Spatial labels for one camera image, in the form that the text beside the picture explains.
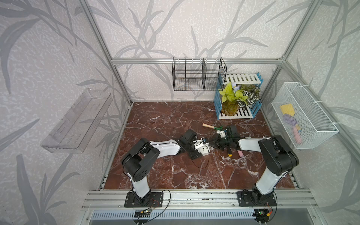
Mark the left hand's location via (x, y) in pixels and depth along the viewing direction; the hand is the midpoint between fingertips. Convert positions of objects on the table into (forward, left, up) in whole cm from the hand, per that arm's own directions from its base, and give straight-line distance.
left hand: (199, 148), depth 91 cm
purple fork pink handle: (-4, -26, 0) cm, 27 cm away
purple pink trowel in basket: (+10, -56, +18) cm, 59 cm away
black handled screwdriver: (-3, -19, 0) cm, 20 cm away
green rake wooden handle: (+17, -14, -3) cm, 22 cm away
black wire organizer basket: (+49, 0, +23) cm, 54 cm away
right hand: (+3, -5, +2) cm, 6 cm away
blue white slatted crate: (+39, -29, +26) cm, 55 cm away
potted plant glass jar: (+26, -23, +22) cm, 41 cm away
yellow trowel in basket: (+16, -54, +21) cm, 61 cm away
